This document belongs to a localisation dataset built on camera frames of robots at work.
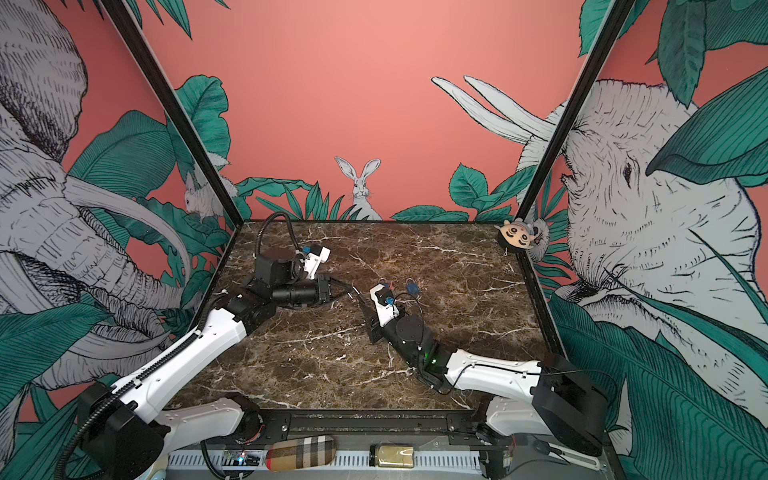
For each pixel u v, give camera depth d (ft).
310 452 2.22
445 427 2.46
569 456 2.28
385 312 2.10
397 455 2.21
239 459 2.30
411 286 3.32
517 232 3.52
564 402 1.39
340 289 2.35
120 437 1.46
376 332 2.21
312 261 2.26
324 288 2.12
